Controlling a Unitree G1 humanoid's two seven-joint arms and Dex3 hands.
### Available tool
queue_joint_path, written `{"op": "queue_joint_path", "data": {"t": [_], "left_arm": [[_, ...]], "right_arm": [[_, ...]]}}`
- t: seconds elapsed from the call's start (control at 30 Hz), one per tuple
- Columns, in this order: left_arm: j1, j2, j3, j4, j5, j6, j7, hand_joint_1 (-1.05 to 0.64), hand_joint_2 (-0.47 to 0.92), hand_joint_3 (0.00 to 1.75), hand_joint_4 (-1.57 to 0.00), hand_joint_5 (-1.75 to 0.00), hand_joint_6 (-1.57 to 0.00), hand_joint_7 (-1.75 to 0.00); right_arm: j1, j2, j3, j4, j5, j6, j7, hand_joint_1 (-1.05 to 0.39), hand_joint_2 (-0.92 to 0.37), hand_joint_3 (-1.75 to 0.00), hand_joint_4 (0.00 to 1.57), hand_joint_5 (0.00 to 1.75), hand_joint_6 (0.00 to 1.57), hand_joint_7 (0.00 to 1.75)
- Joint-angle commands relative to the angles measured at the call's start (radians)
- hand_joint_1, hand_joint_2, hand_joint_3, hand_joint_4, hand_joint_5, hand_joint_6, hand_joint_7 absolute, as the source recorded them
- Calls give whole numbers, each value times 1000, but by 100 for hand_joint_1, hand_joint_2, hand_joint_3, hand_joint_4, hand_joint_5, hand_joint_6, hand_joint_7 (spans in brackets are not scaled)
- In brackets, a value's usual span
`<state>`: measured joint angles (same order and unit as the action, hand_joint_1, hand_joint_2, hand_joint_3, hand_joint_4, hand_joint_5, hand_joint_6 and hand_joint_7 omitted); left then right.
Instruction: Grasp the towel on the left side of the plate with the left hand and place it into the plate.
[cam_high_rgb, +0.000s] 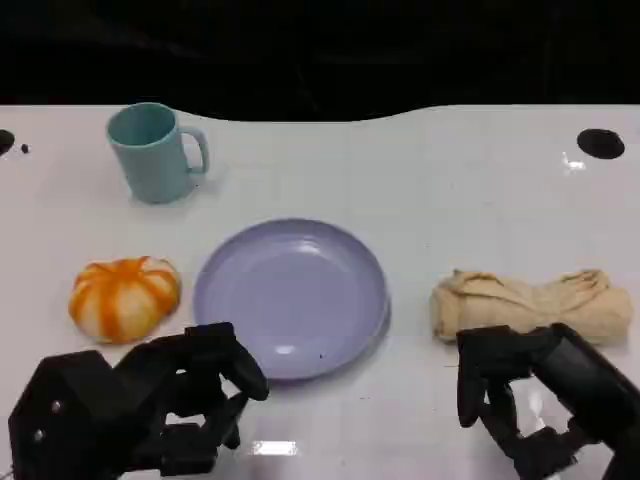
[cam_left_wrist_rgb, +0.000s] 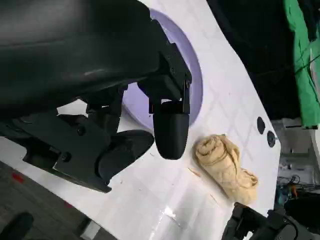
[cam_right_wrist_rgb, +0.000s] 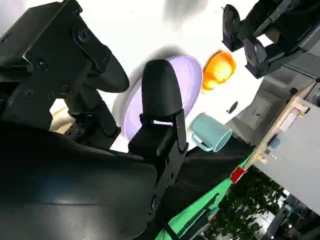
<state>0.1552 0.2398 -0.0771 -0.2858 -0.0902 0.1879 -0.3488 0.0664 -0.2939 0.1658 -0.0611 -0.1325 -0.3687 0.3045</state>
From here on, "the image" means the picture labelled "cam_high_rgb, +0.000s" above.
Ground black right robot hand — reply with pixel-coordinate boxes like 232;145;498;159
455;323;640;480

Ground beige towel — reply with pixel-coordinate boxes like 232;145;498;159
430;268;635;346

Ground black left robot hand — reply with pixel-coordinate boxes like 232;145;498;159
7;322;271;480

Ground lilac plate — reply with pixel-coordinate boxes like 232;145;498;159
193;217;391;384

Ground orange and white bread roll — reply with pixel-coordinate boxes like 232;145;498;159
68;256;182;346

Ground large black table grommet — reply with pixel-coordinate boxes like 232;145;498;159
576;128;626;160

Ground pale green mug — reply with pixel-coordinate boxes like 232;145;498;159
106;102;210;205

